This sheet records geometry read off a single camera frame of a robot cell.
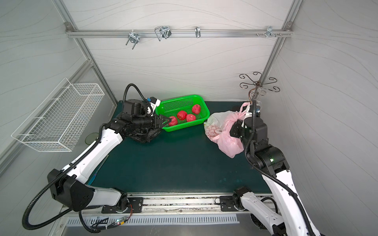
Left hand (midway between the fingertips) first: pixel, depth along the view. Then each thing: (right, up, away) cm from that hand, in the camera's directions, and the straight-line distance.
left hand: (168, 120), depth 73 cm
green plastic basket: (-3, +8, +35) cm, 36 cm away
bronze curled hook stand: (+52, +22, +15) cm, 58 cm away
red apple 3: (+15, +7, +37) cm, 40 cm away
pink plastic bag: (+29, -10, -14) cm, 33 cm away
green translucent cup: (-48, -11, +13) cm, 51 cm away
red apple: (+11, +1, +30) cm, 32 cm away
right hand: (+33, 0, -9) cm, 34 cm away
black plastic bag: (-20, -11, +23) cm, 32 cm away
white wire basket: (-52, -3, -6) cm, 52 cm away
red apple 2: (+4, +3, +31) cm, 32 cm away
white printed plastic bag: (+27, -4, +24) cm, 36 cm away
